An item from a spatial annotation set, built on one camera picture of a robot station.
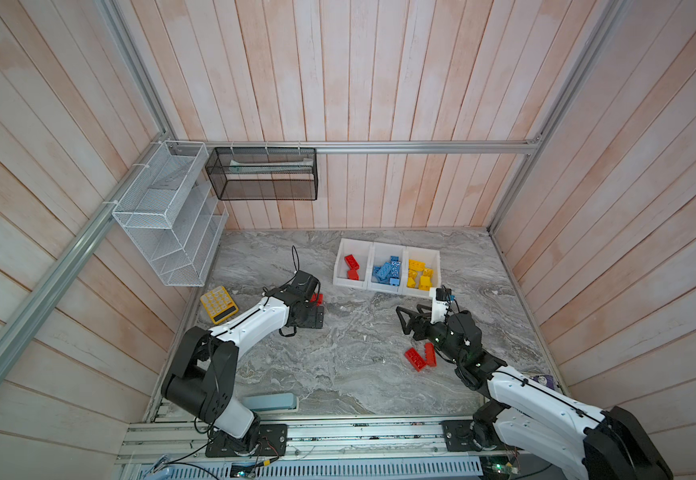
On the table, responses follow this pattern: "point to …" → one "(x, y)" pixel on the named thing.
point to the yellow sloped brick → (411, 283)
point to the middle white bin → (381, 253)
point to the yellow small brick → (427, 272)
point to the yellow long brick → (416, 265)
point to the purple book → (549, 380)
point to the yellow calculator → (219, 305)
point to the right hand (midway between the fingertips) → (407, 307)
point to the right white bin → (431, 259)
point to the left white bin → (361, 251)
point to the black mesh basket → (264, 173)
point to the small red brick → (352, 274)
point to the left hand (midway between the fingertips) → (304, 323)
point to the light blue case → (271, 403)
